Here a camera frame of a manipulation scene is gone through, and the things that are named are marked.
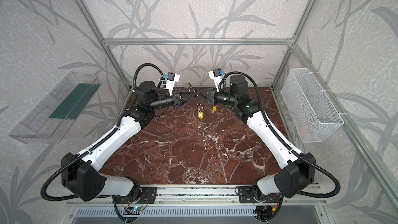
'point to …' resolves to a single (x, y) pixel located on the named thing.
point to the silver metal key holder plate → (199, 106)
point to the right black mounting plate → (246, 195)
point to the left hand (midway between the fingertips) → (195, 92)
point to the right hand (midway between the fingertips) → (199, 89)
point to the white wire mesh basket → (313, 116)
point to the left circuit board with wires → (134, 208)
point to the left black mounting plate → (139, 195)
